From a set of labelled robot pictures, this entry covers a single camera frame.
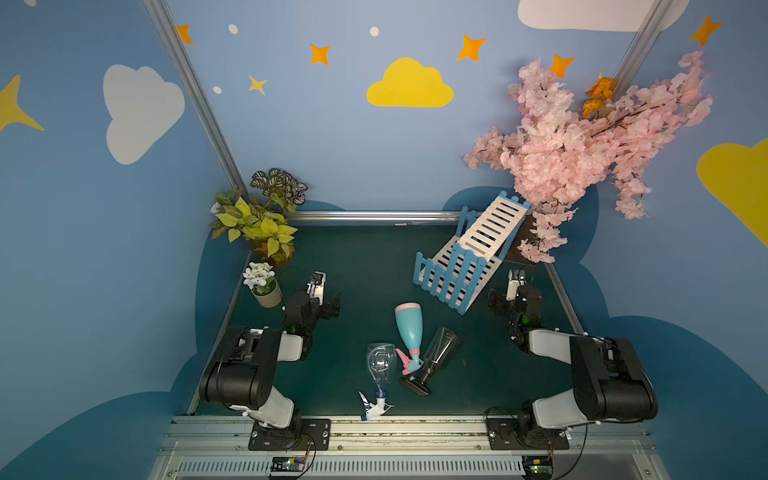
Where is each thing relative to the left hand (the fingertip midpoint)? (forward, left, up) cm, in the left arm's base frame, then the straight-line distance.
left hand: (324, 285), depth 94 cm
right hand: (+1, -61, -1) cm, 61 cm away
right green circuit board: (-45, -59, -9) cm, 75 cm away
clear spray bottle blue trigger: (-25, -20, 0) cm, 32 cm away
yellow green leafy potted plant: (+22, +24, +9) cm, 33 cm away
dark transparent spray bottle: (-19, -37, 0) cm, 41 cm away
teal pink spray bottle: (-10, -28, -1) cm, 29 cm away
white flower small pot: (-1, +19, +4) cm, 19 cm away
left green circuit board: (-46, +3, -9) cm, 47 cm away
